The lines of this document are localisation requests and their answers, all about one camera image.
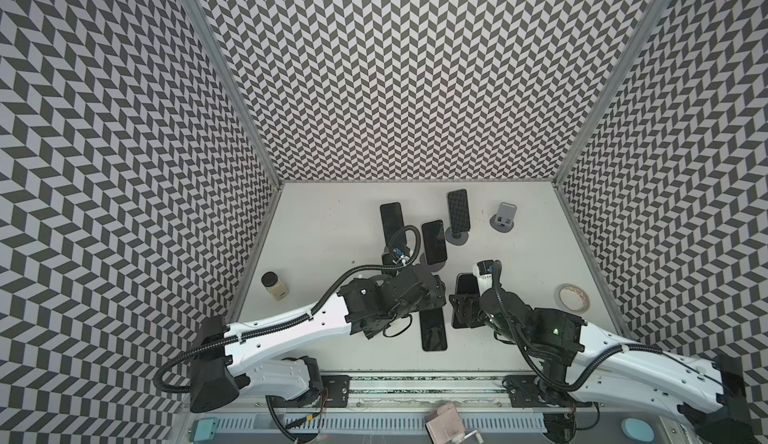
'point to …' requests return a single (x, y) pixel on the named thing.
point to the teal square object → (203, 429)
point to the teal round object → (637, 429)
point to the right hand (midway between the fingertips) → (462, 306)
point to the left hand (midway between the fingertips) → (432, 294)
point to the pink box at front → (444, 424)
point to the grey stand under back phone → (455, 239)
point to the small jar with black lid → (271, 282)
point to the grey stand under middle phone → (434, 267)
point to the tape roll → (572, 297)
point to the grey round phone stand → (504, 219)
